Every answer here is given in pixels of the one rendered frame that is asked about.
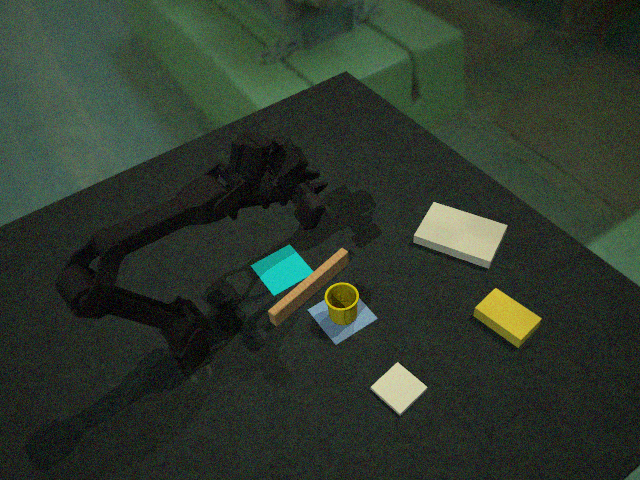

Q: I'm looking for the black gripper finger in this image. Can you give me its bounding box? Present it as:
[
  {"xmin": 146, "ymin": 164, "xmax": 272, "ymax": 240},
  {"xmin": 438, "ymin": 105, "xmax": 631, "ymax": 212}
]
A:
[
  {"xmin": 293, "ymin": 169, "xmax": 320, "ymax": 185},
  {"xmin": 304, "ymin": 179, "xmax": 328, "ymax": 194}
]

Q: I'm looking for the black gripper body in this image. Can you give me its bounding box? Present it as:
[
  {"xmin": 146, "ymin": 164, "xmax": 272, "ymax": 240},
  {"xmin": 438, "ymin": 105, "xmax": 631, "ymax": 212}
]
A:
[{"xmin": 261, "ymin": 168, "xmax": 326, "ymax": 230}]

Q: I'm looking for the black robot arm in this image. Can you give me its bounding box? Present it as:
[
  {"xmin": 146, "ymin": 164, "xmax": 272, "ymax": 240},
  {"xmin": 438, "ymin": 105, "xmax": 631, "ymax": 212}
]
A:
[{"xmin": 55, "ymin": 132, "xmax": 308, "ymax": 376}]

